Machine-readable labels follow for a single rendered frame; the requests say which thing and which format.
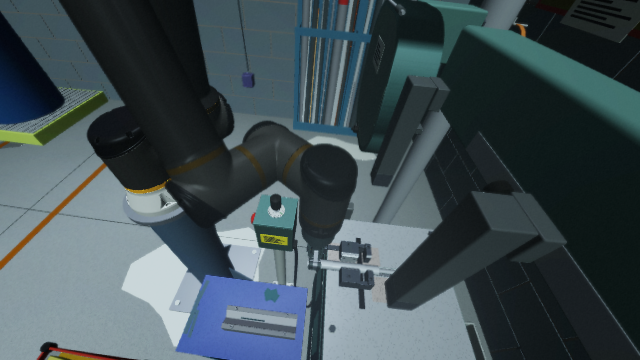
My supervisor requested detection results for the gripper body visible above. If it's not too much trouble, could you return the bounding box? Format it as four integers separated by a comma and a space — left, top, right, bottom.
304, 235, 329, 255

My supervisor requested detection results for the aluminium test bar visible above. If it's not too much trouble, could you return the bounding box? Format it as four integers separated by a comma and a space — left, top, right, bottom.
307, 259, 397, 277

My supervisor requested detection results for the grey vise jaw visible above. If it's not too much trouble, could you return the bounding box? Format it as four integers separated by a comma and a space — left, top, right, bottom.
338, 239, 374, 264

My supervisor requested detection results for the dark vise jaw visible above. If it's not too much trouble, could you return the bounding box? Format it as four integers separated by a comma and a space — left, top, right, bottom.
338, 267, 376, 291

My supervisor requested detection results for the black feed valve knob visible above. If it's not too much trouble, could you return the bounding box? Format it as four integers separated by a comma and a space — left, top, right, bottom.
267, 194, 285, 220

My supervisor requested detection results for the blue bar stock rack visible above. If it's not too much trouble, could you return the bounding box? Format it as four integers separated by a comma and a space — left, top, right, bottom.
292, 0, 374, 137

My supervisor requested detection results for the teal bandsaw body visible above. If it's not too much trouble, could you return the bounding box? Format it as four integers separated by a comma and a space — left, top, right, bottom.
309, 0, 640, 360

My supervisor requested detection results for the green control box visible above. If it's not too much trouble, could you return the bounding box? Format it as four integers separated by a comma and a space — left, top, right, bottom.
251, 193, 301, 252

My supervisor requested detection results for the grey metal block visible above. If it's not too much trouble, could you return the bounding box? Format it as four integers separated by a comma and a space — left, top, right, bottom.
221, 304, 300, 341

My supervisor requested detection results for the grey round column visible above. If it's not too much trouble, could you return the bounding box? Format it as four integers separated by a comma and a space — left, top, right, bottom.
372, 108, 452, 225

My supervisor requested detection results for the blue mat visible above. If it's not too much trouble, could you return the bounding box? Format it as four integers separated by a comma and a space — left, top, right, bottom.
175, 274, 309, 360

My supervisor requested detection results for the purple hanging pendant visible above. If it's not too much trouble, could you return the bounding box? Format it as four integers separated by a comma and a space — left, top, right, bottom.
236, 0, 257, 90

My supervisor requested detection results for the red framed tray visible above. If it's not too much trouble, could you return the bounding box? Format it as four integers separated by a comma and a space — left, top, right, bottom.
36, 340, 147, 360

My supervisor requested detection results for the yellow green grating platform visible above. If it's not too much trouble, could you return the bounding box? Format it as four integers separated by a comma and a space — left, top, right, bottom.
0, 86, 109, 147

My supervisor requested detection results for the blue tank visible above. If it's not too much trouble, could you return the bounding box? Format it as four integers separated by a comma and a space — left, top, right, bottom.
0, 11, 67, 126

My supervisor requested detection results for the black cable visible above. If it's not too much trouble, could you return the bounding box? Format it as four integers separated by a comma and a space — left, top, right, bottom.
291, 239, 303, 287

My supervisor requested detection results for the grey control box post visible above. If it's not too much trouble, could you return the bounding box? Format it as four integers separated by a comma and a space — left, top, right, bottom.
273, 248, 289, 287

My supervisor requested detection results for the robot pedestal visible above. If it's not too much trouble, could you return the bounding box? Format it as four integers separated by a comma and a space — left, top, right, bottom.
122, 190, 267, 315

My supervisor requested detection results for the grey wall notice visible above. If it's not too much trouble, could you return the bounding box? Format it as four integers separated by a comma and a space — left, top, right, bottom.
559, 0, 640, 45

